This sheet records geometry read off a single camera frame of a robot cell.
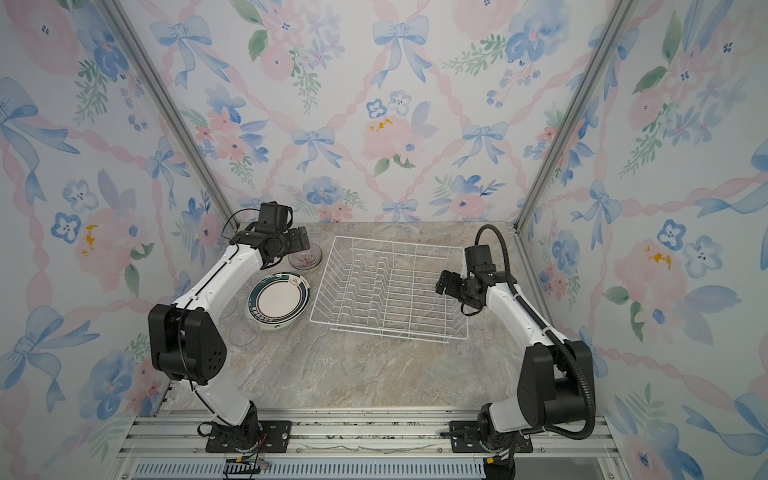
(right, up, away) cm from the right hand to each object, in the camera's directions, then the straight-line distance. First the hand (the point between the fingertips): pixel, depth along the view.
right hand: (449, 287), depth 89 cm
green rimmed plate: (-54, -5, +8) cm, 55 cm away
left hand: (-47, +15, 0) cm, 49 cm away
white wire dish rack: (-18, -1, +11) cm, 21 cm away
